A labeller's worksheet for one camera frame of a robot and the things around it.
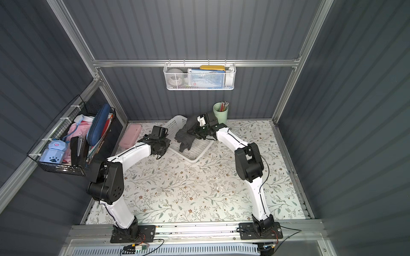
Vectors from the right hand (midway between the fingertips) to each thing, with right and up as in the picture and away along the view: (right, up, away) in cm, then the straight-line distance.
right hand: (191, 131), depth 94 cm
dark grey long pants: (-4, -4, -5) cm, 7 cm away
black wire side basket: (-38, -10, -29) cm, 49 cm away
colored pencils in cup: (+21, +18, +14) cm, 30 cm away
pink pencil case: (-45, -3, +19) cm, 49 cm away
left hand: (-13, -7, +2) cm, 14 cm away
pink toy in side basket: (-50, 0, -23) cm, 55 cm away
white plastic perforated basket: (+4, -11, +12) cm, 17 cm away
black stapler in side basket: (-44, -9, -28) cm, 53 cm away
